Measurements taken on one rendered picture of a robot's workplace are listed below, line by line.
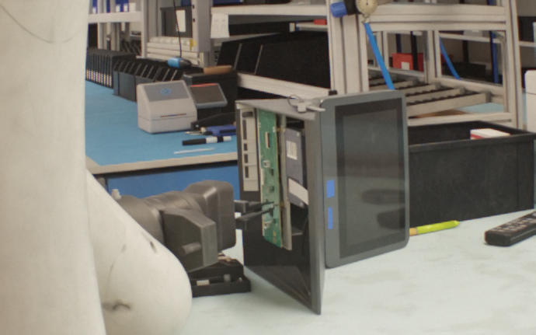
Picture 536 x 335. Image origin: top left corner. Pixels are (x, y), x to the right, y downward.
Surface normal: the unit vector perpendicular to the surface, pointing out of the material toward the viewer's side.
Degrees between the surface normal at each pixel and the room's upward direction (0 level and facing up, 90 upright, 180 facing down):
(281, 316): 0
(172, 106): 40
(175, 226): 90
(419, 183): 90
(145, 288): 95
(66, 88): 94
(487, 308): 0
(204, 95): 32
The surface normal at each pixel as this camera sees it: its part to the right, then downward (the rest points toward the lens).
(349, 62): 0.34, 0.13
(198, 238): -0.61, 0.15
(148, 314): 0.51, 0.35
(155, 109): 0.18, -0.67
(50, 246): 0.66, 0.11
